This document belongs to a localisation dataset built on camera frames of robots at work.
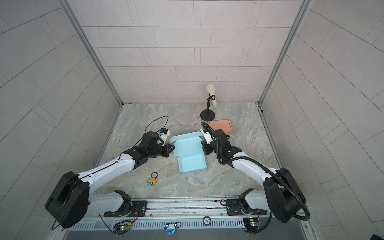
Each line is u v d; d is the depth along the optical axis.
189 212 0.71
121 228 0.65
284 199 0.40
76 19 0.76
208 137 0.74
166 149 0.71
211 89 0.89
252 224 0.68
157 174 0.82
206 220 0.68
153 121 0.64
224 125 1.00
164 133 0.74
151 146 0.65
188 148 0.82
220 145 0.63
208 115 1.08
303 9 0.72
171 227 0.65
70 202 0.39
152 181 0.77
